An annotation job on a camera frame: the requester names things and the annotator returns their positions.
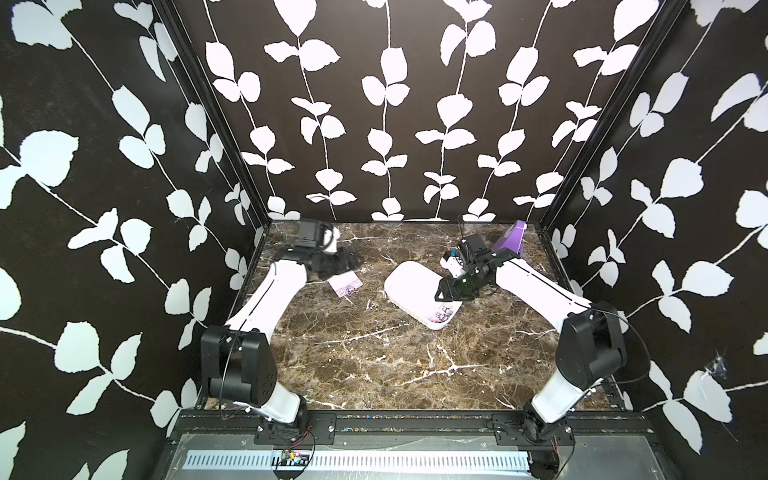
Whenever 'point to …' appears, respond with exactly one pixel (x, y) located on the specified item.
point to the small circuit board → (293, 458)
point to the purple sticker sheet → (345, 283)
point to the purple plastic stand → (513, 239)
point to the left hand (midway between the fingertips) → (354, 258)
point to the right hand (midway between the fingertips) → (440, 292)
